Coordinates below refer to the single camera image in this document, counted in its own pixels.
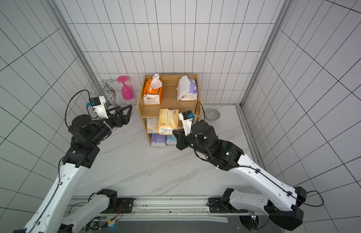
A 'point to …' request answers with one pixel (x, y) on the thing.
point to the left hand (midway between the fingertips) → (126, 109)
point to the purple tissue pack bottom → (158, 140)
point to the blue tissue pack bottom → (171, 139)
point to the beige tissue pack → (152, 125)
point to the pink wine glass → (127, 94)
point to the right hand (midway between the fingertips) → (167, 134)
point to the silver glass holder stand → (107, 88)
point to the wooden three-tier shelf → (161, 97)
